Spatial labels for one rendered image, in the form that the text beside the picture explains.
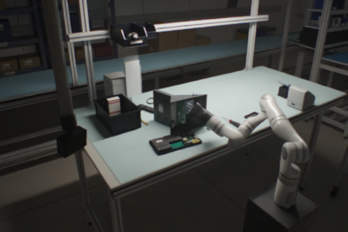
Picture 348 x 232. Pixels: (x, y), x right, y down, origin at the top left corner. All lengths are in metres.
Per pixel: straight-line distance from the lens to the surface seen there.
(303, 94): 2.05
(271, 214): 1.43
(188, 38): 5.33
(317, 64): 4.02
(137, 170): 1.37
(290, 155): 1.30
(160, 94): 1.67
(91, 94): 2.01
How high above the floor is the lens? 1.83
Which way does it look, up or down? 24 degrees down
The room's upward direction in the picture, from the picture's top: straight up
